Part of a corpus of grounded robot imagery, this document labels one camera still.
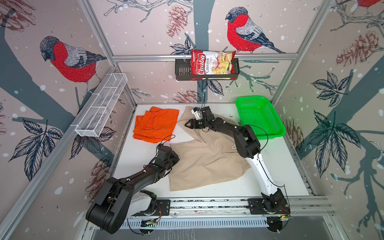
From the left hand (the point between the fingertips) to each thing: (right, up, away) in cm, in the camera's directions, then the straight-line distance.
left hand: (179, 155), depth 88 cm
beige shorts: (+19, -1, +5) cm, 20 cm away
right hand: (+3, +15, +14) cm, 21 cm away
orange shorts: (-20, +17, +20) cm, 33 cm away
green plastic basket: (+61, +26, +27) cm, 72 cm away
